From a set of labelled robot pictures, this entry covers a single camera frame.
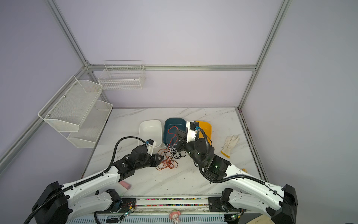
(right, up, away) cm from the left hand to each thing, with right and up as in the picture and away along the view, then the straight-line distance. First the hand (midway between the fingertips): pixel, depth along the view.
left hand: (163, 158), depth 80 cm
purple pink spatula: (-21, -15, -2) cm, 26 cm away
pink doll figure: (+8, -25, -12) cm, 29 cm away
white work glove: (+44, +5, +16) cm, 47 cm away
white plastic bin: (-12, +16, +22) cm, 30 cm away
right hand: (+8, +18, -16) cm, 25 cm away
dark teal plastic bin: (+2, +18, +28) cm, 33 cm away
